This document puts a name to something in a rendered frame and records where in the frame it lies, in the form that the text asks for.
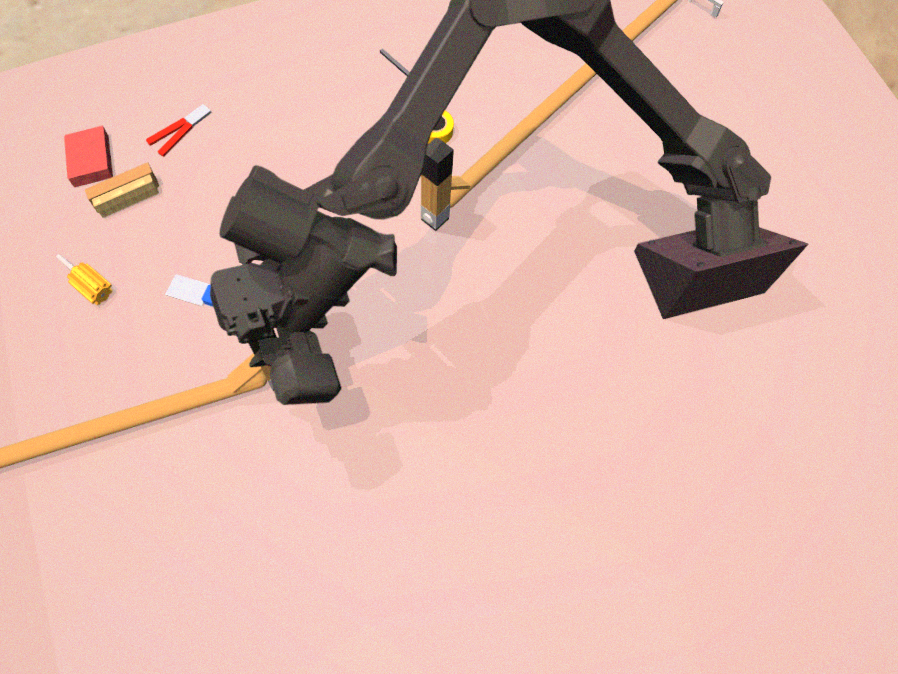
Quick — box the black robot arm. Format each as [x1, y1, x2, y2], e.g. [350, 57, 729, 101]
[209, 0, 771, 344]

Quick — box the tan scrub brush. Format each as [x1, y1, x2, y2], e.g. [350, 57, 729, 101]
[85, 162, 159, 218]

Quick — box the yellow screwdriver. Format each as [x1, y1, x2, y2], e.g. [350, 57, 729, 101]
[56, 254, 113, 305]

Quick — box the yellow ring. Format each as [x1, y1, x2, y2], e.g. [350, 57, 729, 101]
[428, 111, 454, 143]

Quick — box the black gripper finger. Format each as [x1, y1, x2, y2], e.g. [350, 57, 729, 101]
[248, 338, 277, 368]

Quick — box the grey l-shaped bar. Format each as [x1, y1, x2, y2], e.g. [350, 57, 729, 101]
[380, 49, 410, 76]

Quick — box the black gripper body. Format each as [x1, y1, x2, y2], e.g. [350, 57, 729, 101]
[235, 244, 350, 405]

